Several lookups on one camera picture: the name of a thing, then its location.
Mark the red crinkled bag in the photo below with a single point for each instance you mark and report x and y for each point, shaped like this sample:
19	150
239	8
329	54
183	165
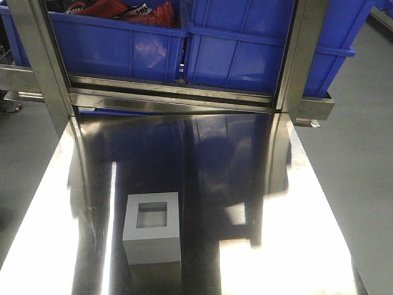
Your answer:
162	17

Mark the red and black bag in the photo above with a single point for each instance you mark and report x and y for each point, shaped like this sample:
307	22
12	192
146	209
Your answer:
104	7

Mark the blue plastic bin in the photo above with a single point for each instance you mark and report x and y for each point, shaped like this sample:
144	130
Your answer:
92	49
18	40
215	61

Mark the grey block with square hole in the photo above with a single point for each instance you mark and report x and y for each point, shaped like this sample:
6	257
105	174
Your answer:
153	249

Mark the steel rack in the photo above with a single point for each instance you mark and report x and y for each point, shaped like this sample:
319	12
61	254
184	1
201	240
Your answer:
52	77
383	18

